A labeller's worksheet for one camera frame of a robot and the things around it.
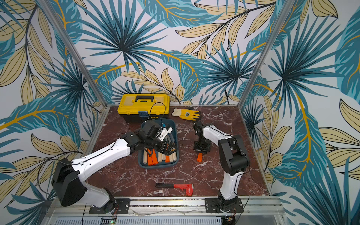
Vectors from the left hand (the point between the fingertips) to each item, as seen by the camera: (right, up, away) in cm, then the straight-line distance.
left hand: (170, 149), depth 76 cm
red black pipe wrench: (+10, -22, +2) cm, 24 cm away
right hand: (+18, -6, +16) cm, 25 cm away
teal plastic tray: (0, +13, +24) cm, 28 cm away
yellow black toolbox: (-26, +24, +20) cm, 41 cm away
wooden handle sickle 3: (-7, -8, +12) cm, 16 cm away
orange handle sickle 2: (-13, -9, +12) cm, 20 cm away
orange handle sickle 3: (+18, -8, +12) cm, 23 cm away
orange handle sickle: (-11, -10, +12) cm, 19 cm away
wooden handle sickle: (0, -8, +12) cm, 14 cm away
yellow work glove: (+9, +20, +37) cm, 43 cm away
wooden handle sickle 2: (-5, -7, +12) cm, 15 cm away
